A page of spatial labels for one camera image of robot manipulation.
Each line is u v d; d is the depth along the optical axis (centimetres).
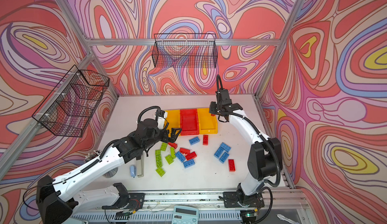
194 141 93
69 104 68
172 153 88
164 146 91
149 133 55
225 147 91
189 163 84
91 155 72
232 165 84
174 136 67
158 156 88
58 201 38
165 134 65
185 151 88
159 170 82
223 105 66
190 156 87
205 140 95
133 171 81
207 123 102
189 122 101
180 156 88
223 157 87
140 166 82
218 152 88
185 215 68
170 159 86
